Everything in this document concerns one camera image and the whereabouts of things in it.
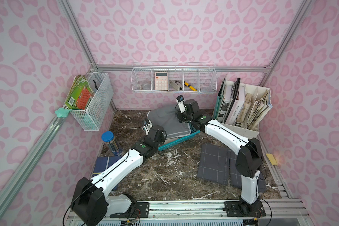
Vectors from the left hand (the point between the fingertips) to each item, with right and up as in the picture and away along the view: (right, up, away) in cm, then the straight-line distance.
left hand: (157, 130), depth 82 cm
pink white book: (+50, +15, +9) cm, 53 cm away
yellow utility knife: (+21, +29, +15) cm, 39 cm away
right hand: (+12, +13, +5) cm, 18 cm away
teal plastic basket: (+23, -2, +8) cm, 24 cm away
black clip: (-39, +26, +5) cm, 47 cm away
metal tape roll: (-10, +29, +17) cm, 35 cm away
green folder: (+38, +18, +7) cm, 43 cm away
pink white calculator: (+1, +32, +13) cm, 35 cm away
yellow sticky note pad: (+76, -21, +13) cm, 80 cm away
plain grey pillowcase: (+5, +7, +3) cm, 9 cm away
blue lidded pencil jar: (-28, -4, -3) cm, 28 cm away
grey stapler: (+10, +31, +17) cm, 37 cm away
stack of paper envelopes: (+64, +13, +8) cm, 66 cm away
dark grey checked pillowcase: (+35, -22, +6) cm, 41 cm away
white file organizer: (+55, +15, +10) cm, 57 cm away
